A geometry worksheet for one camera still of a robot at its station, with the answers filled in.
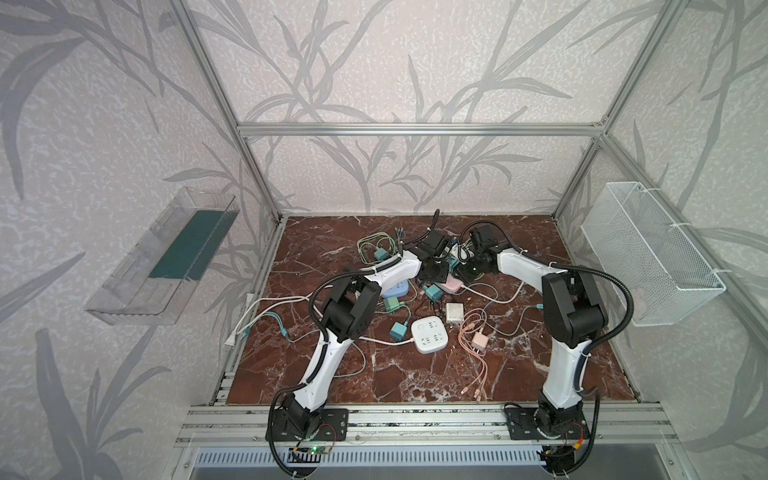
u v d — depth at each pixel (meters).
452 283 0.98
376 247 1.08
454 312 0.91
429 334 0.87
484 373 0.82
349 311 0.58
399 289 0.96
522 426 0.73
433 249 0.80
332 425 0.73
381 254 1.05
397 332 0.87
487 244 0.80
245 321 0.95
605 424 0.76
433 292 0.96
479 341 0.86
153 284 0.63
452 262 0.96
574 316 0.52
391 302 0.94
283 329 0.90
